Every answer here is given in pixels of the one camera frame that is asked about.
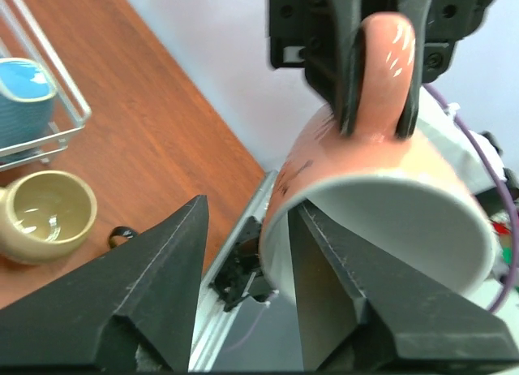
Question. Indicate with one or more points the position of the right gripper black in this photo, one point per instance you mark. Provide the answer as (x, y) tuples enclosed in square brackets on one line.
[(323, 37)]

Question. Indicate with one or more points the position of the beige round mug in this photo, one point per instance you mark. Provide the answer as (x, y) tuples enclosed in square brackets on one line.
[(45, 216)]

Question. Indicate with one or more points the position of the white wire dish rack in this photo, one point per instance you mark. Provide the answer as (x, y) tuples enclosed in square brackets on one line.
[(22, 37)]

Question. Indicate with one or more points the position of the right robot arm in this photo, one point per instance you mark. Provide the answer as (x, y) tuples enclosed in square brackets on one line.
[(451, 143)]

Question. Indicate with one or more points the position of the aluminium front rail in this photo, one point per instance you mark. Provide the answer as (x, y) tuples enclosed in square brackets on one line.
[(212, 324)]

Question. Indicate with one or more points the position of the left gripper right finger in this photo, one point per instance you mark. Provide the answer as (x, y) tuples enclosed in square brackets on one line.
[(361, 309)]

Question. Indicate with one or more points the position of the blue floral mug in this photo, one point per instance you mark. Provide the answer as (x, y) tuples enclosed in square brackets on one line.
[(27, 101)]

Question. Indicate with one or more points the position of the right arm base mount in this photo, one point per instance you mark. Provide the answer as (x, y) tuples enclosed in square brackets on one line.
[(241, 276)]

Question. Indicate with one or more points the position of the pink floral mug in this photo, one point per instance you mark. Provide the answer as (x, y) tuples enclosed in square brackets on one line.
[(400, 195)]

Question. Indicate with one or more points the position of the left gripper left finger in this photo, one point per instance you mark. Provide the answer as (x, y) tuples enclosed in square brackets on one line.
[(141, 296)]

